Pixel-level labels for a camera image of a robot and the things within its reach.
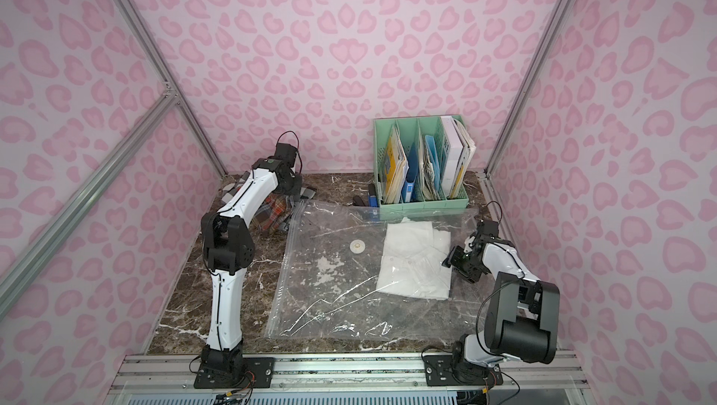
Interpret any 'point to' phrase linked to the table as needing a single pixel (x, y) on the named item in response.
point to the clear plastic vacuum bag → (347, 274)
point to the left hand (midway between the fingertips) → (290, 183)
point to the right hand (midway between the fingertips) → (451, 263)
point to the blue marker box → (372, 201)
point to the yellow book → (397, 168)
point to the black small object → (358, 202)
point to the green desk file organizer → (420, 162)
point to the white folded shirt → (415, 259)
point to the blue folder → (411, 182)
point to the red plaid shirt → (274, 214)
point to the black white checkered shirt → (231, 184)
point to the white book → (462, 147)
